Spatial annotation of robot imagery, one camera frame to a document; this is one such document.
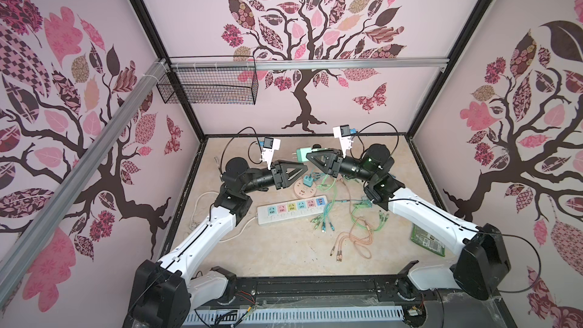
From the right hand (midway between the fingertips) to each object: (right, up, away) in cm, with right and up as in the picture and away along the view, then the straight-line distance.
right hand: (310, 153), depth 64 cm
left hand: (-1, -5, +1) cm, 5 cm away
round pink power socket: (-1, -16, +31) cm, 35 cm away
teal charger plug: (+1, -11, +31) cm, 33 cm away
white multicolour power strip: (-4, -22, +26) cm, 34 cm away
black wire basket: (-41, +32, +31) cm, 60 cm away
